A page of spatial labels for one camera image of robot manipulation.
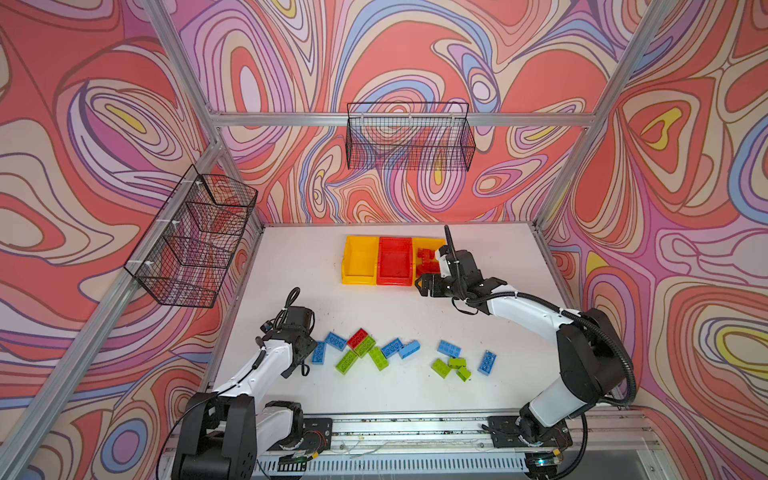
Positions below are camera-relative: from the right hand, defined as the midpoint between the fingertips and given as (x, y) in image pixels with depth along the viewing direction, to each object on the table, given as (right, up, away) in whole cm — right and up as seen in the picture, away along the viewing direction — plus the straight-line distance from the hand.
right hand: (429, 288), depth 91 cm
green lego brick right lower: (+8, -23, -9) cm, 26 cm away
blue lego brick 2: (-6, -17, -4) cm, 19 cm away
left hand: (-38, -18, -2) cm, 42 cm away
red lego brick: (-22, -15, -2) cm, 27 cm away
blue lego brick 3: (+5, -17, -4) cm, 19 cm away
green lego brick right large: (+2, -22, -7) cm, 23 cm away
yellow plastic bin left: (-23, +8, +17) cm, 30 cm away
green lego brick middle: (-16, -19, -6) cm, 26 cm away
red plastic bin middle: (-10, +10, +17) cm, 22 cm away
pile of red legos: (+1, +7, +11) cm, 13 cm away
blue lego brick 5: (-33, -18, -4) cm, 38 cm away
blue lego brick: (-12, -17, -4) cm, 21 cm away
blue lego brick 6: (-29, -15, -2) cm, 33 cm away
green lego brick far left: (-24, -20, -6) cm, 32 cm away
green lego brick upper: (-20, -16, -4) cm, 26 cm away
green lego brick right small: (+7, -20, -7) cm, 23 cm away
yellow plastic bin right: (0, +15, +16) cm, 21 cm away
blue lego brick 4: (+16, -20, -6) cm, 26 cm away
